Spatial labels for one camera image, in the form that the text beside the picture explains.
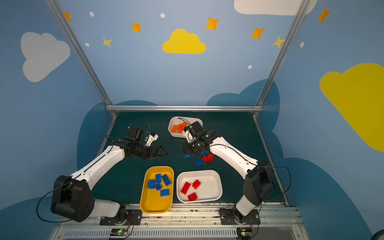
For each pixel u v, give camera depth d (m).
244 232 0.72
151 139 0.77
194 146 0.69
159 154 0.72
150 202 0.79
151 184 0.83
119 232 0.71
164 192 0.80
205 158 0.95
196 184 0.84
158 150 0.73
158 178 0.86
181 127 1.11
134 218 0.74
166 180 0.86
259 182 0.44
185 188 0.83
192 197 0.80
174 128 1.11
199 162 0.93
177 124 1.12
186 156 0.78
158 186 0.83
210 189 0.85
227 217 0.75
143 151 0.71
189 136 0.72
